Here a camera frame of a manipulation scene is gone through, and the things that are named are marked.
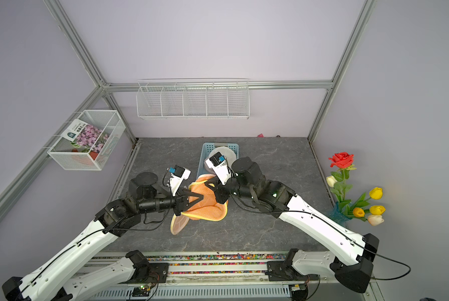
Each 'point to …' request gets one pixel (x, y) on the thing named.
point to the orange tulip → (358, 212)
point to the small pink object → (261, 135)
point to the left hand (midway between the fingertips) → (200, 199)
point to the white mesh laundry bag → (230, 155)
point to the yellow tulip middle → (377, 210)
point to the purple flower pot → (91, 140)
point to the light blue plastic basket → (206, 149)
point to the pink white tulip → (375, 219)
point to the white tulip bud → (331, 180)
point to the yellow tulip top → (376, 193)
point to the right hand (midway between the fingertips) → (207, 180)
